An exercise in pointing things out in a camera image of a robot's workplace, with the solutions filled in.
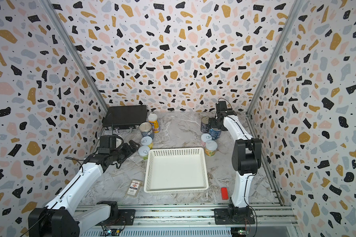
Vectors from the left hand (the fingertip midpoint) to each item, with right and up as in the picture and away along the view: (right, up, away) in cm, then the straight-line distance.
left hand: (136, 148), depth 83 cm
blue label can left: (+2, +10, +15) cm, 18 cm away
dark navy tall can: (+41, +13, +20) cm, 48 cm away
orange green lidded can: (+44, 0, +10) cm, 45 cm away
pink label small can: (+41, +4, +17) cm, 44 cm away
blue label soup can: (+47, +8, +14) cm, 50 cm away
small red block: (+49, -25, -1) cm, 55 cm away
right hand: (+48, +14, +14) cm, 52 cm away
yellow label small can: (+2, +3, +15) cm, 15 cm away
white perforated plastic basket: (+22, -14, +7) cm, 27 cm away
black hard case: (-22, +18, +37) cm, 46 cm away
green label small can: (+1, -4, +9) cm, 10 cm away
